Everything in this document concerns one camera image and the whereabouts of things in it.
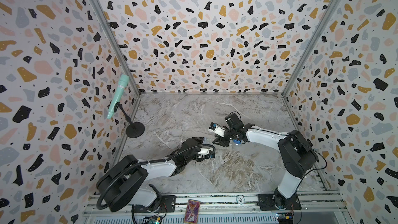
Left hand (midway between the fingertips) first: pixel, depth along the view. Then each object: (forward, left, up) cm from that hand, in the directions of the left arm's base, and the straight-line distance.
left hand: (204, 140), depth 88 cm
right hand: (+3, -8, -2) cm, 9 cm away
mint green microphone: (+19, +40, +28) cm, 52 cm away
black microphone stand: (+10, +44, -5) cm, 45 cm away
